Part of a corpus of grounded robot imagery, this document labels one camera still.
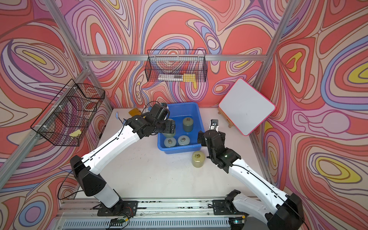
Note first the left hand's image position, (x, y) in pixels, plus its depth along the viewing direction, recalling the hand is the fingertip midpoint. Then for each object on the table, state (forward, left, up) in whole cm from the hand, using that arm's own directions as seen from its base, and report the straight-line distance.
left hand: (171, 125), depth 77 cm
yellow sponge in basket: (-7, +48, +1) cm, 48 cm away
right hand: (-3, -21, -5) cm, 22 cm away
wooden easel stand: (+24, -39, -21) cm, 51 cm away
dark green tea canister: (-3, +1, -5) cm, 6 cm away
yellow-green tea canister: (-11, -15, -17) cm, 26 cm away
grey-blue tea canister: (-1, +2, -16) cm, 16 cm away
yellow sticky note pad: (+33, +34, -23) cm, 53 cm away
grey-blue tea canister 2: (+1, -7, -16) cm, 17 cm away
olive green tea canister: (+15, -10, -18) cm, 25 cm away
